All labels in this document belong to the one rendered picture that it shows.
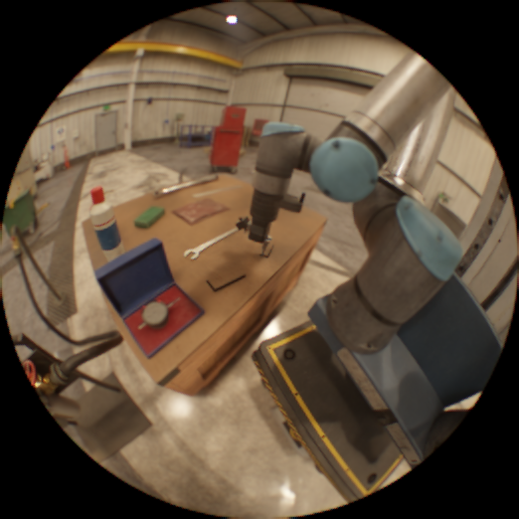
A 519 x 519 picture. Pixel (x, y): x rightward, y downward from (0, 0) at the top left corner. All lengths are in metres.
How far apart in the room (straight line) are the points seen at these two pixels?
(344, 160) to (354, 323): 0.27
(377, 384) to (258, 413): 0.54
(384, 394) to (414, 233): 0.30
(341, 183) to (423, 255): 0.15
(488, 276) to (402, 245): 0.32
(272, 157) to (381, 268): 0.29
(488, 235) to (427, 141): 0.23
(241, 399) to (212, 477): 0.41
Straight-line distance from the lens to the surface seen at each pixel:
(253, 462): 0.86
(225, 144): 3.16
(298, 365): 0.54
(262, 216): 0.43
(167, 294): 0.43
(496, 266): 0.53
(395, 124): 0.27
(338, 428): 0.58
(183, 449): 0.85
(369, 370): 0.39
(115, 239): 0.50
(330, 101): 8.71
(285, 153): 0.38
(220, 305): 0.40
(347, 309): 0.35
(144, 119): 10.43
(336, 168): 0.23
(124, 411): 0.91
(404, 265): 0.28
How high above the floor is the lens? 0.81
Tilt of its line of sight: 40 degrees down
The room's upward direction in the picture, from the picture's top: 14 degrees clockwise
